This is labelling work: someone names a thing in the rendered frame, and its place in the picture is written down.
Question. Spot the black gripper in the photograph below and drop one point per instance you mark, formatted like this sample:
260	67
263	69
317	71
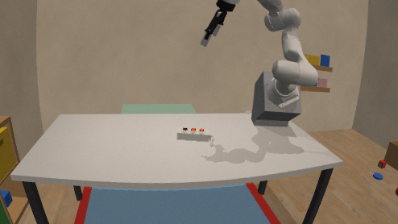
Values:
212	29

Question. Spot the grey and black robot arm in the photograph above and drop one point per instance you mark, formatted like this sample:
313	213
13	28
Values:
295	70

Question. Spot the grey power strip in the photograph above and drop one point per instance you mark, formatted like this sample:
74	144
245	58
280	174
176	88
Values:
194	134

